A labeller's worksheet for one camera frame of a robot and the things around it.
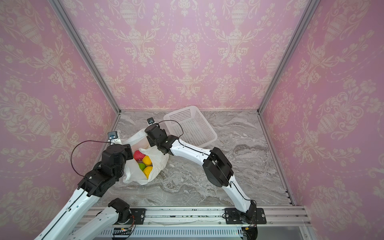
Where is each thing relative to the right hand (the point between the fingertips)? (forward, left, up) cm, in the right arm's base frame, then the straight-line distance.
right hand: (154, 132), depth 87 cm
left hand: (-13, +10, +10) cm, 19 cm away
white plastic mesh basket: (+13, -25, -17) cm, 33 cm away
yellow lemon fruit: (-13, +5, -10) cm, 17 cm away
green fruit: (-16, +7, -10) cm, 20 cm away
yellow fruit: (-20, +3, -9) cm, 22 cm away
